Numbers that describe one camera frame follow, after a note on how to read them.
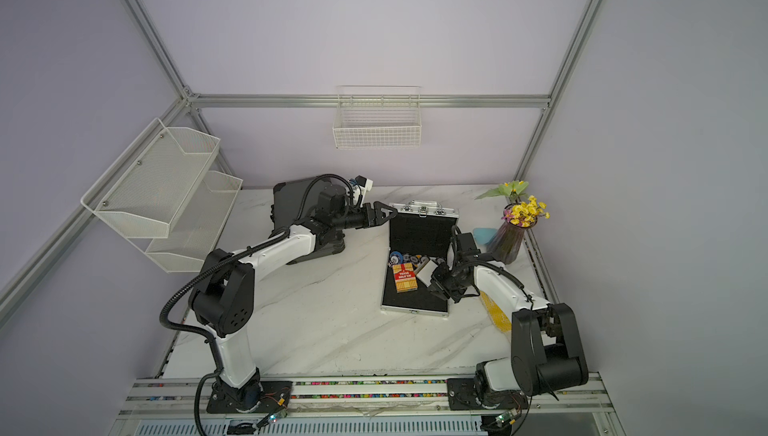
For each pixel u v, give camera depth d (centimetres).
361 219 78
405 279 91
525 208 82
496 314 86
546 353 43
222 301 49
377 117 106
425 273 93
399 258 96
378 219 77
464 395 73
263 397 73
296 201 104
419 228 82
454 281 74
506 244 91
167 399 75
